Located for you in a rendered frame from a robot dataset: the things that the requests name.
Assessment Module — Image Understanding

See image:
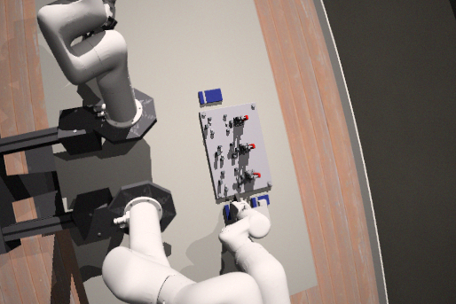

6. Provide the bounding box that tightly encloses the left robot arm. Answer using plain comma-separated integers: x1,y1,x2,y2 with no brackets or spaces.
37,0,143,129

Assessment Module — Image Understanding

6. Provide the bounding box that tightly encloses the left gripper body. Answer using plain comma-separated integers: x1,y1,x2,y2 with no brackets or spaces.
93,0,115,35

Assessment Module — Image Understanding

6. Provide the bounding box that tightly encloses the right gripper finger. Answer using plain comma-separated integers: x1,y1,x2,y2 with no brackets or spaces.
230,193,241,204

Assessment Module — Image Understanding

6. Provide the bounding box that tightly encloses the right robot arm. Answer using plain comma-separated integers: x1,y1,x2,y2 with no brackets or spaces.
102,197,291,304

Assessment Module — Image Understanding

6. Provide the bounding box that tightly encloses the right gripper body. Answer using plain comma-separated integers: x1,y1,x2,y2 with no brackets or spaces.
231,200,251,222

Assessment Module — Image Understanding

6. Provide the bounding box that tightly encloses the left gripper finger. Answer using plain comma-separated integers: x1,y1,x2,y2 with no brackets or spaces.
102,17,118,31
82,31,95,40

